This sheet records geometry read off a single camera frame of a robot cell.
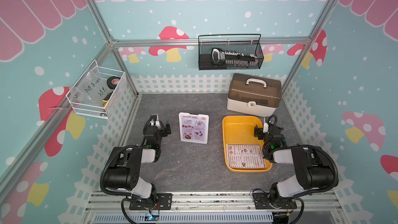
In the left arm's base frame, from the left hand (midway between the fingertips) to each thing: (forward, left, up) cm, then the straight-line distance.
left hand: (160, 124), depth 94 cm
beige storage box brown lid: (+14, -56, +12) cm, 59 cm away
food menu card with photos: (-16, -51, -8) cm, 54 cm away
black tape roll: (+9, +21, +25) cm, 35 cm away
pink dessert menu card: (-5, -21, +4) cm, 22 cm away
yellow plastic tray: (+1, -50, -7) cm, 50 cm away
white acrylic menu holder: (-3, -28, +11) cm, 30 cm away
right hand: (+1, -64, 0) cm, 64 cm away
